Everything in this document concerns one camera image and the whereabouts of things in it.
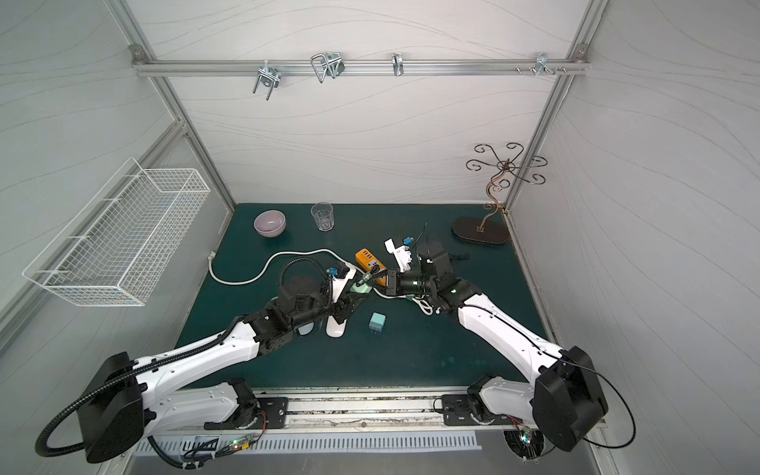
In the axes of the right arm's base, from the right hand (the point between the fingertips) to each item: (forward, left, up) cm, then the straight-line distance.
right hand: (369, 279), depth 73 cm
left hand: (-2, +2, -3) cm, 4 cm away
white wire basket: (0, +59, +10) cm, 60 cm away
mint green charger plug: (-2, -1, -21) cm, 21 cm away
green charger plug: (-3, +1, 0) cm, 3 cm away
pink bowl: (+34, +42, -18) cm, 57 cm away
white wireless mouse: (-6, +11, -18) cm, 22 cm away
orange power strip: (+19, +4, -20) cm, 28 cm away
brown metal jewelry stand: (+37, -35, -21) cm, 55 cm away
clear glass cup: (+38, +22, -17) cm, 47 cm away
